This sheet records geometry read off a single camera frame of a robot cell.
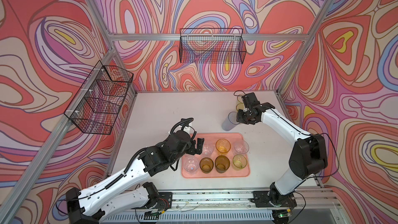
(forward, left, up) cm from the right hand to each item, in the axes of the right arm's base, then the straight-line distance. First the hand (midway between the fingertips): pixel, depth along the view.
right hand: (240, 122), depth 89 cm
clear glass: (-20, +30, -10) cm, 37 cm away
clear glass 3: (-12, +1, -8) cm, 14 cm away
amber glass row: (-10, +11, -8) cm, 17 cm away
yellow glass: (+1, +4, +20) cm, 20 cm away
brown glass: (-20, +21, -10) cm, 31 cm away
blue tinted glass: (-2, +6, +3) cm, 7 cm away
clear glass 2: (-11, +20, -10) cm, 25 cm away
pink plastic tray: (-3, +17, -11) cm, 20 cm away
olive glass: (-19, +12, -11) cm, 25 cm away
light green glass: (-19, +2, -10) cm, 22 cm away
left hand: (-15, +24, +11) cm, 31 cm away
